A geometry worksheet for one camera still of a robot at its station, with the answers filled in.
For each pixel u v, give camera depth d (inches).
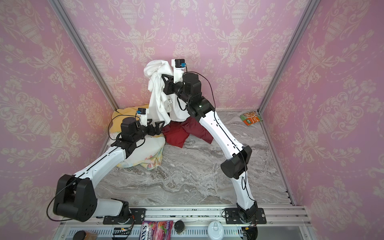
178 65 22.0
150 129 29.2
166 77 24.9
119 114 45.2
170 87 23.8
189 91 21.1
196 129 40.6
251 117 44.7
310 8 27.1
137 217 29.3
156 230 26.7
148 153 37.0
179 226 24.9
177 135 40.0
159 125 30.0
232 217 28.8
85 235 24.7
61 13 28.1
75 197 16.5
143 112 28.1
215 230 26.2
